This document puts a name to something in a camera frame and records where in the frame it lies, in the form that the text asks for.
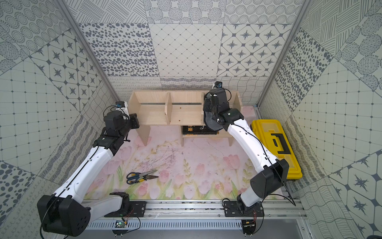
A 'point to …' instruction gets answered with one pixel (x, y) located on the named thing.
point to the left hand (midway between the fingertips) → (132, 112)
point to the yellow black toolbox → (272, 133)
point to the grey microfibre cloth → (211, 123)
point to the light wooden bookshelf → (184, 108)
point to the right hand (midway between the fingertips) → (210, 102)
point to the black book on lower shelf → (197, 130)
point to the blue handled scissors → (133, 178)
